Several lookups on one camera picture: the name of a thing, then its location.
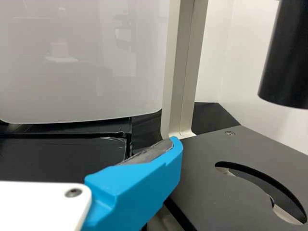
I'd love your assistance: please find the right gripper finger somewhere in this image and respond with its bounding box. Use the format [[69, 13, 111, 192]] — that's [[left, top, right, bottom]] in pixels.
[[84, 136, 185, 231]]

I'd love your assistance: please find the cream microscope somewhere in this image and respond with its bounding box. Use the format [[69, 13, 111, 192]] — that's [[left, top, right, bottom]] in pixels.
[[144, 0, 308, 231]]

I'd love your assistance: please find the white box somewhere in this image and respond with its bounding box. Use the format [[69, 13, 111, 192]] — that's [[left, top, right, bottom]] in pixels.
[[0, 0, 170, 125]]

